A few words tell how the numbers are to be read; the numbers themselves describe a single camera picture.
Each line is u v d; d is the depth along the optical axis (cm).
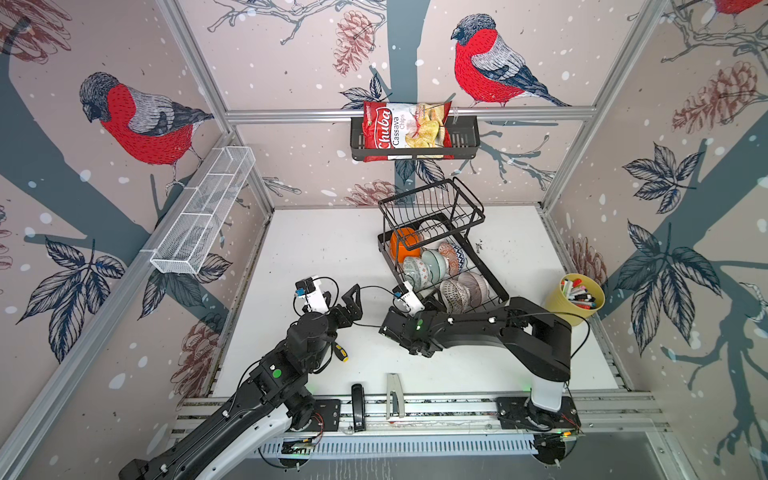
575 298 86
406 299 77
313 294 63
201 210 78
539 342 47
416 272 90
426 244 80
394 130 88
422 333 64
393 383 78
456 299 85
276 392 51
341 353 83
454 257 93
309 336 52
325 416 73
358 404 73
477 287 86
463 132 95
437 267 92
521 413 73
